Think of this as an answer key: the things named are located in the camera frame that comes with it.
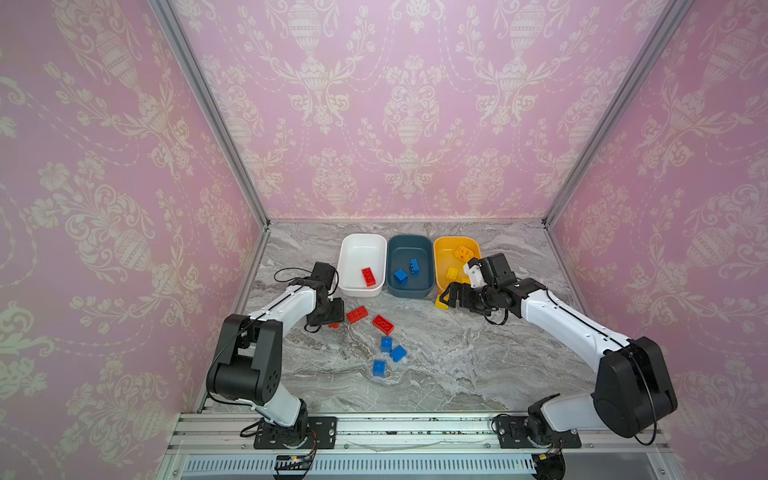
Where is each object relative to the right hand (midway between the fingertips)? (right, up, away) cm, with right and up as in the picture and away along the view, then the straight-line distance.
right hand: (453, 300), depth 86 cm
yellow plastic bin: (+1, +12, +21) cm, 25 cm away
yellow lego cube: (-4, -1, -5) cm, 6 cm away
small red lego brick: (-36, -9, +6) cm, 37 cm away
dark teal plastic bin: (-11, +8, +18) cm, 23 cm away
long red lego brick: (-29, -6, +8) cm, 30 cm away
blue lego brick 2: (-10, +9, +17) cm, 22 cm away
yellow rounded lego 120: (+8, +13, +20) cm, 25 cm away
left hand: (-35, -6, +6) cm, 36 cm away
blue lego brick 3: (-19, -13, 0) cm, 23 cm away
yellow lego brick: (+3, +6, +17) cm, 18 cm away
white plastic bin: (-28, +9, +19) cm, 35 cm away
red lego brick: (-20, -9, +6) cm, 23 cm away
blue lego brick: (-14, +6, +15) cm, 22 cm away
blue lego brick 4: (-21, -18, -4) cm, 28 cm away
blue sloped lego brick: (-16, -16, +2) cm, 23 cm away
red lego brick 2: (-26, +5, +17) cm, 31 cm away
